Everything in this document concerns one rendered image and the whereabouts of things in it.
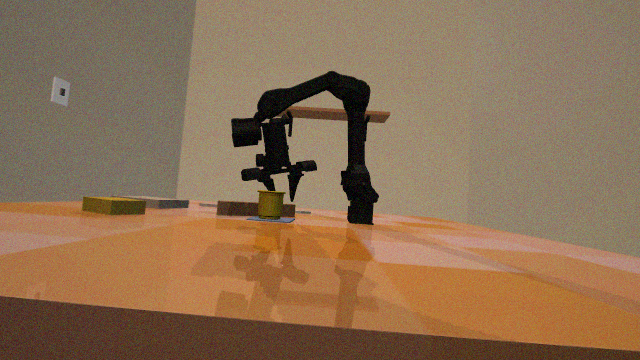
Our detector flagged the beige flat rectangular block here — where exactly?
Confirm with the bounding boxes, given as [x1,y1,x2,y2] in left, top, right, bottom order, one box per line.
[111,196,189,209]

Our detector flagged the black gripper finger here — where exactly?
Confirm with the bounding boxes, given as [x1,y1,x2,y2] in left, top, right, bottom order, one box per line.
[287,174,304,202]
[257,178,275,191]

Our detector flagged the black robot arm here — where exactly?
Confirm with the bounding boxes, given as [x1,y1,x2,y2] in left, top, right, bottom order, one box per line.
[231,71,379,225]

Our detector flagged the olive yellow flat block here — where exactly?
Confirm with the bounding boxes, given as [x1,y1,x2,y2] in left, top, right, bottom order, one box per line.
[82,197,146,215]

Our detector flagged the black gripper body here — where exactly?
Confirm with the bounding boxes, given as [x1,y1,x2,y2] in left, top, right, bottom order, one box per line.
[241,142,317,181]

